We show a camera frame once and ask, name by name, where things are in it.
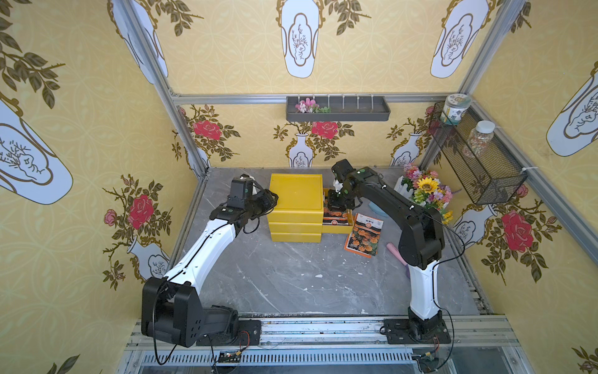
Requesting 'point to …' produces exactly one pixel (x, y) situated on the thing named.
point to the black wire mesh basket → (484, 165)
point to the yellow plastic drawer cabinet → (298, 216)
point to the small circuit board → (230, 356)
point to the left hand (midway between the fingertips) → (267, 198)
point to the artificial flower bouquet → (427, 190)
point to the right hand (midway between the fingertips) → (335, 203)
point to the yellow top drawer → (336, 229)
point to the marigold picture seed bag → (366, 235)
